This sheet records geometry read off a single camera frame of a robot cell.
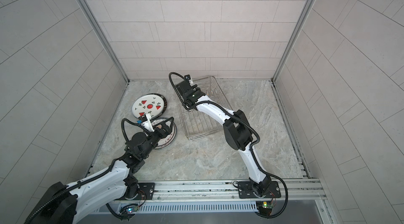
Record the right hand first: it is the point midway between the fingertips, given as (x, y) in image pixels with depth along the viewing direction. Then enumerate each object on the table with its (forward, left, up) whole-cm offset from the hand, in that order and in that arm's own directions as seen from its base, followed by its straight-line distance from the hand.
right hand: (193, 91), depth 94 cm
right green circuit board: (-57, -31, -15) cm, 67 cm away
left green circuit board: (-55, +26, -10) cm, 62 cm away
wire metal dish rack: (-17, -1, -11) cm, 20 cm away
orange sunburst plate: (-26, +14, -10) cm, 32 cm away
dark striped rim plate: (-3, +19, -9) cm, 21 cm away
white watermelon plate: (-1, +28, -9) cm, 30 cm away
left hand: (-21, +9, +3) cm, 23 cm away
